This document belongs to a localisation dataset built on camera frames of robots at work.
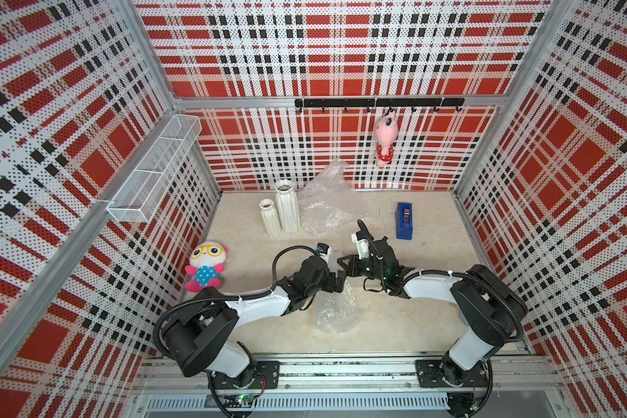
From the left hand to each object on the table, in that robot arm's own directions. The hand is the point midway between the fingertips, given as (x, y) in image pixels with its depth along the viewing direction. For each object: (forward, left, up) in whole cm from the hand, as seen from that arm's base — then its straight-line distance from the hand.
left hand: (338, 271), depth 88 cm
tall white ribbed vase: (+21, +18, +10) cm, 30 cm away
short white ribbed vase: (+19, +25, +6) cm, 32 cm away
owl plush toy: (+4, +47, -1) cm, 48 cm away
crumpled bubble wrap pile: (+34, +3, -2) cm, 34 cm away
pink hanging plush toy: (+41, -17, +28) cm, 52 cm away
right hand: (+3, -1, +2) cm, 4 cm away
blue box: (+24, -27, -2) cm, 36 cm away
